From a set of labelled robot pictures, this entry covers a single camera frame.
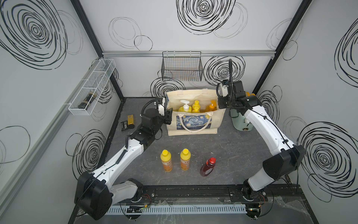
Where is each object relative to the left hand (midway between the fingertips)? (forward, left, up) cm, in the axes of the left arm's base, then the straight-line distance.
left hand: (169, 108), depth 76 cm
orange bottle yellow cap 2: (+5, -16, -6) cm, 18 cm away
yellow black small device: (+6, +31, -25) cm, 40 cm away
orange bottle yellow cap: (+10, -16, -7) cm, 20 cm away
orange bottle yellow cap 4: (-25, 0, -8) cm, 26 cm away
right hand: (+6, -31, +2) cm, 31 cm away
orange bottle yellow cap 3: (-24, -9, -9) cm, 27 cm away
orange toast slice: (+43, -67, -27) cm, 84 cm away
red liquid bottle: (-27, -21, -16) cm, 38 cm away
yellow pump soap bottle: (+4, -9, -4) cm, 11 cm away
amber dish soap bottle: (+8, -27, -6) cm, 28 cm away
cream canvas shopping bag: (-2, -9, -11) cm, 14 cm away
